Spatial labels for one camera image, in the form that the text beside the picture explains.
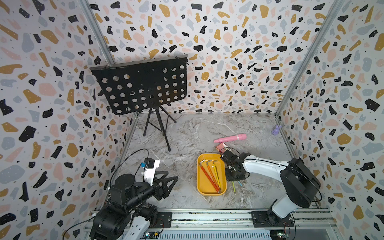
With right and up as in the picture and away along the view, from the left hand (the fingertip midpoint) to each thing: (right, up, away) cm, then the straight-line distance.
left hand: (173, 176), depth 60 cm
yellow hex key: (+20, -8, +29) cm, 36 cm away
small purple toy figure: (+65, +17, +47) cm, 82 cm away
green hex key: (+30, -14, +24) cm, 41 cm away
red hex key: (+11, -2, +32) cm, 34 cm away
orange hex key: (+17, -9, +29) cm, 35 cm away
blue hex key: (+34, -14, +25) cm, 45 cm away
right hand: (+28, -11, +28) cm, 41 cm away
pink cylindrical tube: (+38, +13, +43) cm, 59 cm away
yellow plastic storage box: (+13, -14, +23) cm, 30 cm away
